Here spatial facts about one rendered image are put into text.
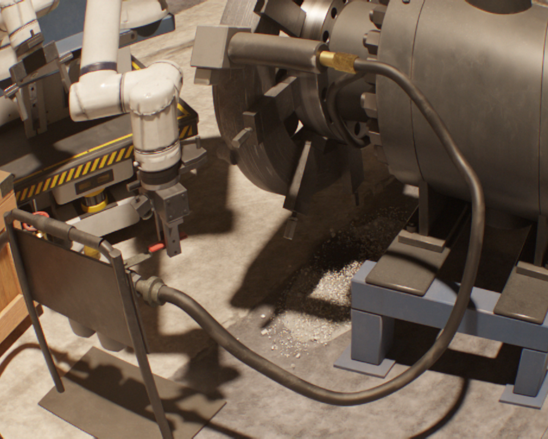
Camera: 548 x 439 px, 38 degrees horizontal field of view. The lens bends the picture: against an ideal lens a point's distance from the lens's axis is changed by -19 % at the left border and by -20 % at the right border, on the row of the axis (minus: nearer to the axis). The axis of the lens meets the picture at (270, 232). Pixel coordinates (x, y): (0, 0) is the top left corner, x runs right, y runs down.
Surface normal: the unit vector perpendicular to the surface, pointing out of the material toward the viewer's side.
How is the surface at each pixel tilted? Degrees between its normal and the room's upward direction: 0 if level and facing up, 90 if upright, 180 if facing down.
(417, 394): 0
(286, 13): 90
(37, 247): 90
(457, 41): 46
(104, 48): 57
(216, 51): 67
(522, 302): 0
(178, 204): 90
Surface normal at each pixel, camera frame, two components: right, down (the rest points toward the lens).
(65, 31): 0.44, 0.47
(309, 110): -0.44, 0.76
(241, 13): -0.47, -0.06
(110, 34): 0.66, -0.11
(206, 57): -0.49, 0.15
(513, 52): -0.40, -0.27
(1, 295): 0.86, 0.21
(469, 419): -0.08, -0.83
